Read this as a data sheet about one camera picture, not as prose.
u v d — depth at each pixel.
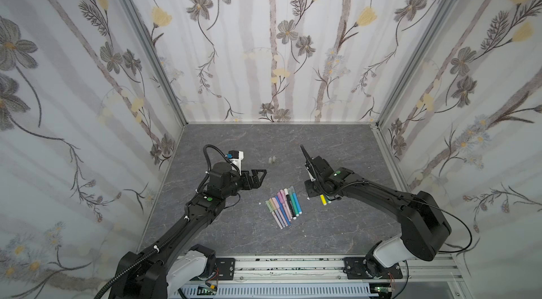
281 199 0.91
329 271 0.75
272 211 0.88
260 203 0.91
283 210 0.88
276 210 0.88
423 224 0.43
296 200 0.90
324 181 0.65
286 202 0.90
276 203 0.90
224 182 0.63
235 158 0.72
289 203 0.90
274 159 1.04
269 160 1.04
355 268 0.74
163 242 0.45
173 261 0.47
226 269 0.73
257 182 0.72
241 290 0.70
